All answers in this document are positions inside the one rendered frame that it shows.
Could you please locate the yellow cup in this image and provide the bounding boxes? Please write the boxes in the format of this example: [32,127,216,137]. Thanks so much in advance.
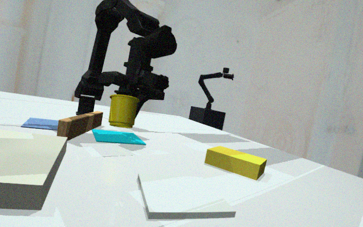
[108,94,139,128]

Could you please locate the yellow rectangular block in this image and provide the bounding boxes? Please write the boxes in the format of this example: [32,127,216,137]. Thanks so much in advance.
[205,146,267,180]

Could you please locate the brown wooden block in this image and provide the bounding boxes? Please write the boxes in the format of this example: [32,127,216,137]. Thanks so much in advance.
[57,111,103,141]

